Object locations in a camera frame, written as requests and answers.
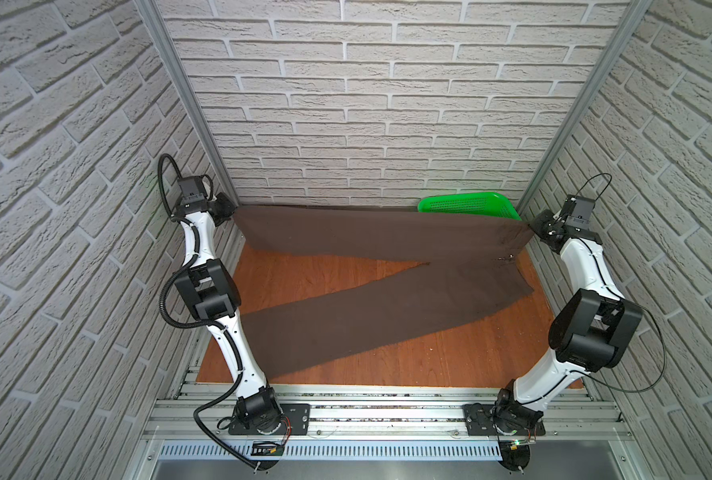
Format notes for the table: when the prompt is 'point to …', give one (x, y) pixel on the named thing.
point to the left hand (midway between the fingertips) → (229, 199)
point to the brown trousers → (469, 259)
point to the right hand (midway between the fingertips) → (540, 217)
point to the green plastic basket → (479, 205)
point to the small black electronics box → (267, 448)
